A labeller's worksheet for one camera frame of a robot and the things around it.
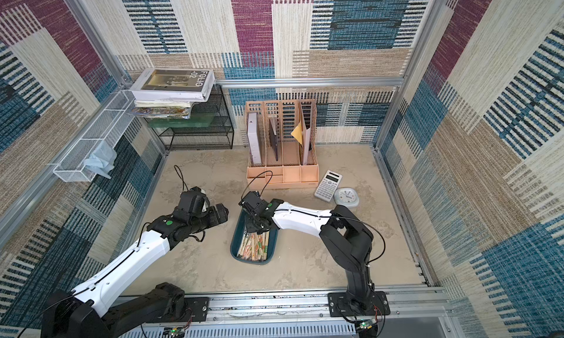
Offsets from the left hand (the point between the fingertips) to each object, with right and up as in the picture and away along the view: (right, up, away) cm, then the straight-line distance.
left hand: (219, 213), depth 83 cm
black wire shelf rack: (-11, +34, +36) cm, 50 cm away
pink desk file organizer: (+23, +17, +16) cm, 33 cm away
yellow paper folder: (+30, +31, +6) cm, 44 cm away
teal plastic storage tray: (+7, -8, +5) cm, 12 cm away
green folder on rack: (-14, +38, +16) cm, 44 cm away
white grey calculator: (+45, +9, +21) cm, 50 cm away
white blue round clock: (+52, +4, +16) cm, 55 cm away
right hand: (+11, -5, +5) cm, 13 cm away
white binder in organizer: (+10, +32, +15) cm, 37 cm away
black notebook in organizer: (+19, +32, +19) cm, 42 cm away
